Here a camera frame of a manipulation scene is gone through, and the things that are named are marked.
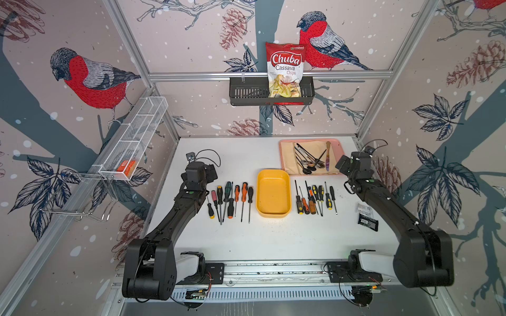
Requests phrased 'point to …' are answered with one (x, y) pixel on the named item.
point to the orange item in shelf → (127, 166)
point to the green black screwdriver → (227, 189)
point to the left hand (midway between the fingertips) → (204, 164)
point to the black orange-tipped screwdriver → (230, 209)
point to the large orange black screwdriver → (244, 197)
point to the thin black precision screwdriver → (315, 193)
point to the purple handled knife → (327, 161)
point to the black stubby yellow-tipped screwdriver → (211, 212)
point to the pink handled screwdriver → (215, 198)
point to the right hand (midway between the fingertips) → (350, 161)
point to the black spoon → (306, 171)
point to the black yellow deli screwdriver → (219, 193)
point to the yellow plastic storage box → (273, 194)
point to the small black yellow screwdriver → (321, 189)
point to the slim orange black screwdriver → (306, 207)
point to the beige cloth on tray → (316, 149)
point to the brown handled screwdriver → (311, 205)
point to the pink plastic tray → (310, 157)
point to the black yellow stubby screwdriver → (328, 201)
